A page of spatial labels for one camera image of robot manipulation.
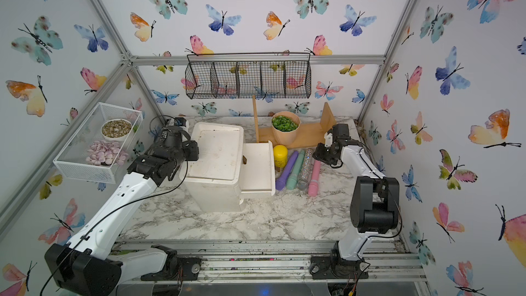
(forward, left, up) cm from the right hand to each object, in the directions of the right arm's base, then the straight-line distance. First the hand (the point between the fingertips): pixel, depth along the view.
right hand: (317, 153), depth 92 cm
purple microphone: (-12, +16, -7) cm, 21 cm away
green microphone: (-10, +11, -9) cm, 17 cm away
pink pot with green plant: (+8, +15, +8) cm, 19 cm away
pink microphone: (-13, +1, -9) cm, 15 cm away
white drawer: (-7, +26, -9) cm, 28 cm away
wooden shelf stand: (+13, +2, -2) cm, 13 cm away
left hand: (-8, +49, +14) cm, 51 cm away
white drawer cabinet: (-18, +41, +11) cm, 46 cm away
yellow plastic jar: (-1, +16, +1) cm, 16 cm away
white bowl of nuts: (-9, +74, +22) cm, 78 cm away
